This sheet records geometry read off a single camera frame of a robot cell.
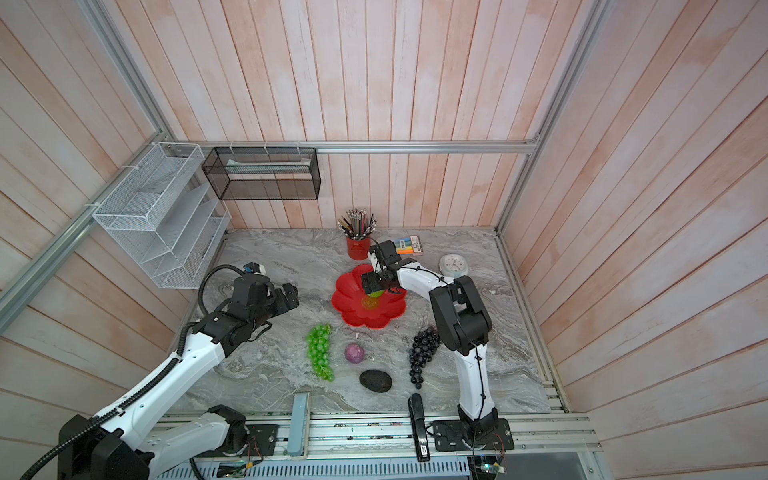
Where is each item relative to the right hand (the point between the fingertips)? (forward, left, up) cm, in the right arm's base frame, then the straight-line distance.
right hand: (373, 280), depth 102 cm
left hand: (-17, +24, +14) cm, 32 cm away
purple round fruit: (-27, +4, +2) cm, 27 cm away
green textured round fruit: (-6, -1, 0) cm, 6 cm away
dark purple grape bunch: (-23, -16, +1) cm, 28 cm away
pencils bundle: (+16, +6, +11) cm, 20 cm away
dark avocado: (-34, -2, +2) cm, 34 cm away
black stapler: (-40, -12, +2) cm, 42 cm away
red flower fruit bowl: (-10, +3, -2) cm, 11 cm away
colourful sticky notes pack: (+18, -13, -2) cm, 22 cm away
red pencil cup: (+12, +6, +3) cm, 14 cm away
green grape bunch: (-24, +15, +2) cm, 29 cm away
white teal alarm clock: (+8, -29, -1) cm, 30 cm away
